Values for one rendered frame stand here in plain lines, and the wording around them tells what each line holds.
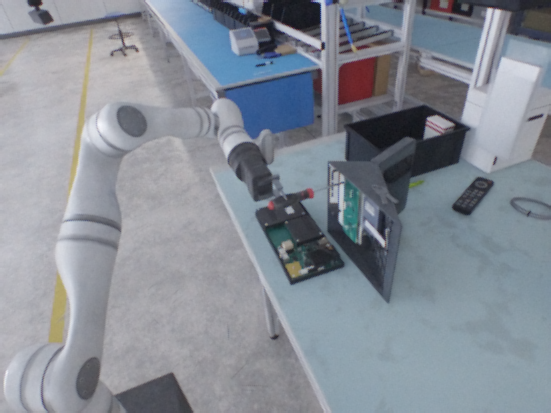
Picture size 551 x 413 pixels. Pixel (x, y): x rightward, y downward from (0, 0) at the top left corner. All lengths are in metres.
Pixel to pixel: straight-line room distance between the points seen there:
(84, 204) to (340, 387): 0.52
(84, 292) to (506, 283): 0.79
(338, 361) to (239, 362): 1.21
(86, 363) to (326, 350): 0.39
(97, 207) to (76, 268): 0.10
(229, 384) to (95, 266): 1.30
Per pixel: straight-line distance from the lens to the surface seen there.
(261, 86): 2.27
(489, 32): 1.34
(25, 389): 0.63
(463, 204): 1.04
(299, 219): 0.92
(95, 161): 0.74
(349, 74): 2.56
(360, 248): 0.88
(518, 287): 0.90
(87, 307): 0.61
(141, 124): 0.72
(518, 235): 1.02
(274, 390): 1.80
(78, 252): 0.63
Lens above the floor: 1.62
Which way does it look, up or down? 38 degrees down
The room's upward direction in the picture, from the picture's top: 6 degrees counter-clockwise
